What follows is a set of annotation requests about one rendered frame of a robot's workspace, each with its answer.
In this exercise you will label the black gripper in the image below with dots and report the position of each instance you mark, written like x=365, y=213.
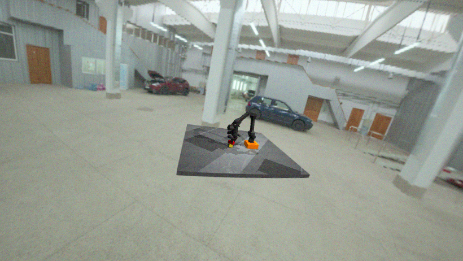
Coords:
x=234, y=135

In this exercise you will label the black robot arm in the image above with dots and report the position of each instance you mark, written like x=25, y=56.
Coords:
x=251, y=132

